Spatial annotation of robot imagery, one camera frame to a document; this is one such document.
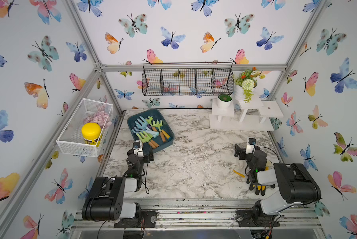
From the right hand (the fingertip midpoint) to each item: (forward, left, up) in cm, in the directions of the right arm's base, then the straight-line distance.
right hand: (245, 143), depth 91 cm
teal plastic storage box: (+14, +62, -6) cm, 64 cm away
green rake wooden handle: (+7, +53, -8) cm, 54 cm away
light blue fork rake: (+16, +68, -8) cm, 70 cm away
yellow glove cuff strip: (-16, +4, -9) cm, 19 cm away
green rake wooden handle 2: (+18, +57, -8) cm, 60 cm away
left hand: (-6, +61, +1) cm, 61 cm away
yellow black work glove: (-25, -5, -8) cm, 26 cm away
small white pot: (+22, +13, +14) cm, 29 cm away
